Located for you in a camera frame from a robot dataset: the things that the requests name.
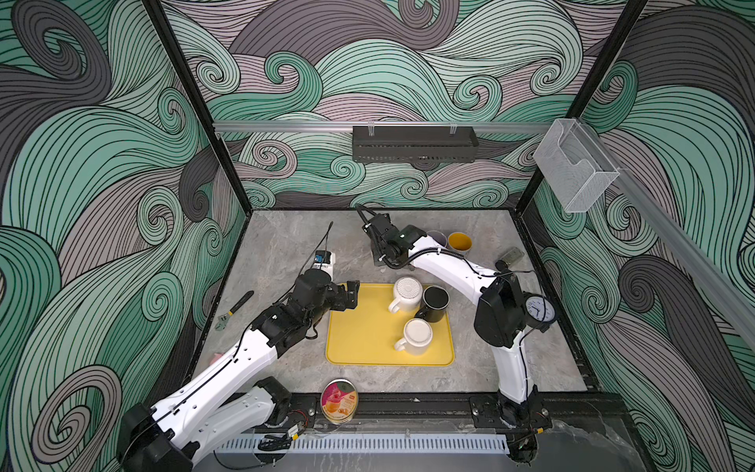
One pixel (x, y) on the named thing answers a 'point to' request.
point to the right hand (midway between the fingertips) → (385, 253)
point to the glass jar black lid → (512, 256)
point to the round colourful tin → (339, 401)
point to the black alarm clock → (539, 312)
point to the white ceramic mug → (418, 336)
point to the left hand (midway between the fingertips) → (345, 280)
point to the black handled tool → (224, 318)
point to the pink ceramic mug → (438, 237)
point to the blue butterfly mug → (459, 242)
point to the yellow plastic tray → (366, 335)
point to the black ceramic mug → (435, 299)
